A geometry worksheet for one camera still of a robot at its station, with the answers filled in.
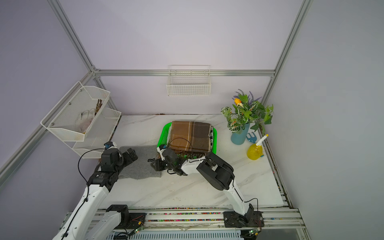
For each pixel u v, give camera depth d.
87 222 0.43
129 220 0.71
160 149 0.85
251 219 0.64
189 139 0.94
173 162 0.74
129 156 0.73
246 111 0.75
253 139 1.04
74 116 0.77
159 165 0.80
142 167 0.88
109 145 0.69
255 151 1.01
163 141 0.96
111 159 0.58
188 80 0.94
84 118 0.78
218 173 0.53
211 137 0.95
